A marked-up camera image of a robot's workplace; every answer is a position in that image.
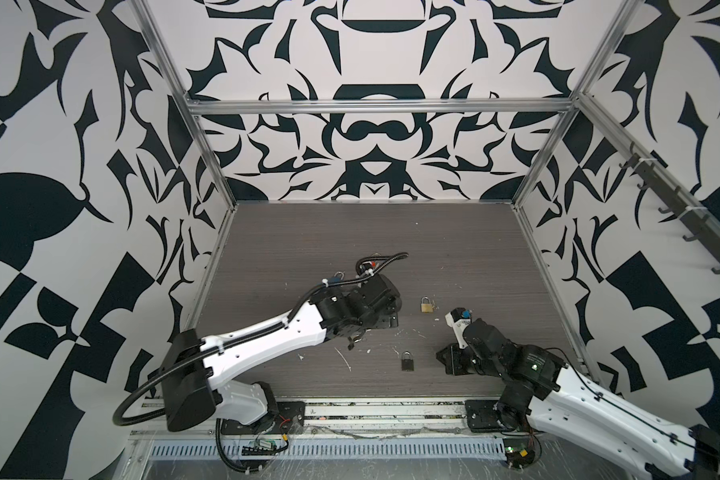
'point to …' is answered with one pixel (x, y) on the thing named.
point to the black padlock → (407, 364)
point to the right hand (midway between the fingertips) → (435, 358)
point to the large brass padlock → (426, 307)
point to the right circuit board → (519, 458)
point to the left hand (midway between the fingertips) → (389, 308)
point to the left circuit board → (262, 447)
